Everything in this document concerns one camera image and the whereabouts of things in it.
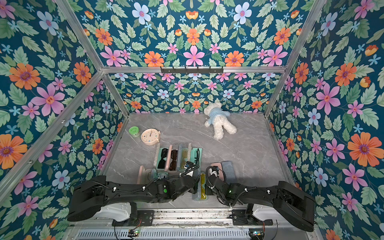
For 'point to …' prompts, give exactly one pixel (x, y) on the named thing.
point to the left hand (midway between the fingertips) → (202, 181)
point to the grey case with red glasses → (228, 169)
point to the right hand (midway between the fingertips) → (205, 184)
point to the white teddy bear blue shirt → (218, 117)
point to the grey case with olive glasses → (182, 157)
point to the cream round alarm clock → (150, 136)
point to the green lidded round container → (134, 131)
